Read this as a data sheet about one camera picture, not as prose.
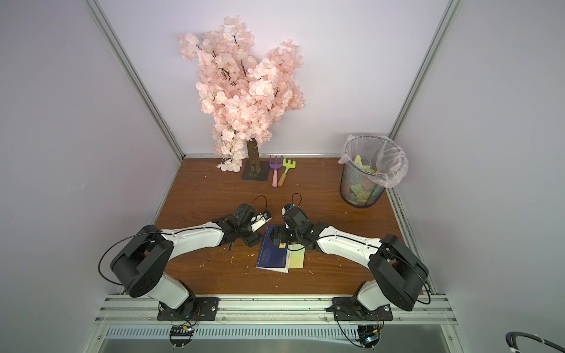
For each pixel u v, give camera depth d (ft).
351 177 2.94
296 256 2.74
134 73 2.86
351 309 2.38
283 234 2.47
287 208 2.60
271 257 2.71
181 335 2.37
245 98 2.11
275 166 3.83
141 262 1.47
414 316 2.38
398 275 1.38
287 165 3.84
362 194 2.96
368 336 2.31
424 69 2.75
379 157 3.04
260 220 2.61
